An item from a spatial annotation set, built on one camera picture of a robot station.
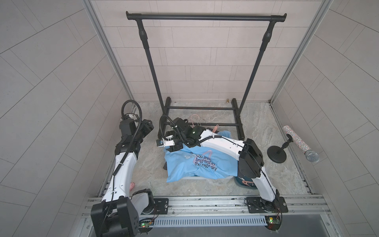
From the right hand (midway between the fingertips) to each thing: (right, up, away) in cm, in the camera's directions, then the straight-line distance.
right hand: (166, 140), depth 81 cm
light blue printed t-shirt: (+15, -9, -9) cm, 20 cm away
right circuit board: (+53, -36, -13) cm, 65 cm away
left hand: (-8, +11, -1) cm, 14 cm away
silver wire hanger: (+19, +10, +24) cm, 32 cm away
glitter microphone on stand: (+65, -10, +7) cm, 66 cm away
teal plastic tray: (+43, -22, -4) cm, 48 cm away
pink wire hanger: (+18, +9, +26) cm, 33 cm away
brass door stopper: (+42, +26, +38) cm, 62 cm away
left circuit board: (-5, -33, -18) cm, 38 cm away
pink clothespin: (+28, +6, +3) cm, 29 cm away
